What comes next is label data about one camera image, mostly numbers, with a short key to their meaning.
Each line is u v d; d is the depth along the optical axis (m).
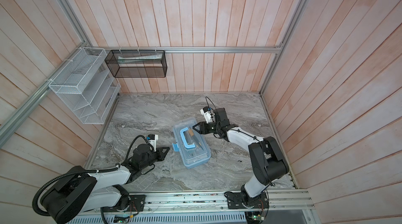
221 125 0.72
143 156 0.67
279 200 0.76
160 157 0.76
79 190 0.43
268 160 0.47
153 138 0.80
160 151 0.77
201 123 0.80
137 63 1.04
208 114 0.82
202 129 0.78
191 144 0.81
